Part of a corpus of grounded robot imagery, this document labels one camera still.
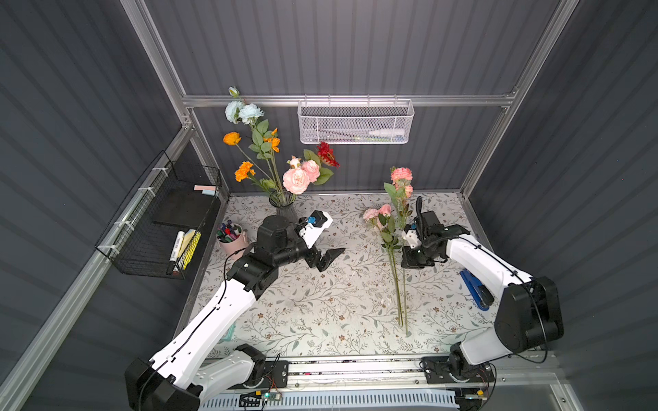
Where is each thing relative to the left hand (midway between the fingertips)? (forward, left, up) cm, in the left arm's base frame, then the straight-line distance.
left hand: (331, 235), depth 68 cm
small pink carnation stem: (+23, -22, -24) cm, 40 cm away
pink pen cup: (+13, +36, -19) cm, 43 cm away
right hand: (+3, -26, -21) cm, 33 cm away
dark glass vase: (+25, +18, -13) cm, 34 cm away
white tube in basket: (+43, -21, +4) cm, 48 cm away
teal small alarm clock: (-16, +32, -30) cm, 47 cm away
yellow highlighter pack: (+2, +40, -3) cm, 40 cm away
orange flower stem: (+25, +28, +2) cm, 37 cm away
